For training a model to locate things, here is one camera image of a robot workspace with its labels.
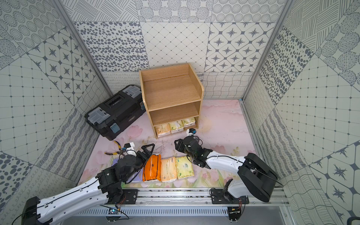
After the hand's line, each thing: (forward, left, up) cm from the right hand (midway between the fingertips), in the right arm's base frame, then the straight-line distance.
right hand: (177, 143), depth 85 cm
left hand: (-6, +12, +8) cm, 16 cm away
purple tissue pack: (-10, +37, -5) cm, 39 cm away
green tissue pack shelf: (-13, -5, -5) cm, 15 cm away
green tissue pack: (+14, +1, -2) cm, 14 cm away
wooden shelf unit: (+20, +3, +23) cm, 31 cm away
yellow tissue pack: (+11, +10, -2) cm, 15 cm away
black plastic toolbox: (+13, +42, +9) cm, 45 cm away
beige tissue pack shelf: (-14, +4, -5) cm, 15 cm away
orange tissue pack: (-16, +13, -1) cm, 20 cm away
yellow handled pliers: (-4, +41, -8) cm, 42 cm away
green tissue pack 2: (+18, -7, -2) cm, 19 cm away
